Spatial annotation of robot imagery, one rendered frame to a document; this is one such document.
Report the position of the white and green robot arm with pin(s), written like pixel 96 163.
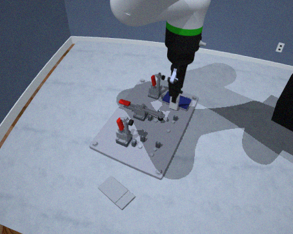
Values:
pixel 184 19

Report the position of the blue rectangular plate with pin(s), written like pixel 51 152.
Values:
pixel 183 101

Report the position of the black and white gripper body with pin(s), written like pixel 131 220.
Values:
pixel 179 60

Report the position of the grey toggle clamp with red handle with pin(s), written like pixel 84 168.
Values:
pixel 124 136

